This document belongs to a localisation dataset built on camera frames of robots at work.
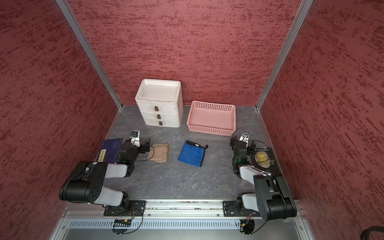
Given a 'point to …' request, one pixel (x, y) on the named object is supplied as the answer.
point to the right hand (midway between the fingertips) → (243, 140)
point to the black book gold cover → (264, 158)
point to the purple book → (110, 151)
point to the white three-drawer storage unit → (160, 102)
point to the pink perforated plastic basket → (212, 117)
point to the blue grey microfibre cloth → (192, 153)
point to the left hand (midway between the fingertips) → (142, 140)
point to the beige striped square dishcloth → (159, 152)
